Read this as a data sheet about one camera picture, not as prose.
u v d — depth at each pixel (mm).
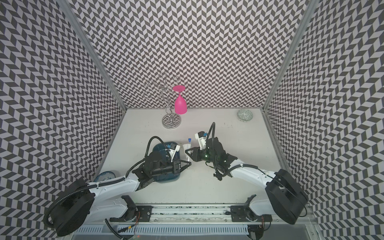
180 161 719
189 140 776
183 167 735
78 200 461
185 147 783
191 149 750
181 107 913
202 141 724
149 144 642
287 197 413
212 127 701
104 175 806
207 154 681
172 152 727
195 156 696
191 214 739
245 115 1118
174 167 679
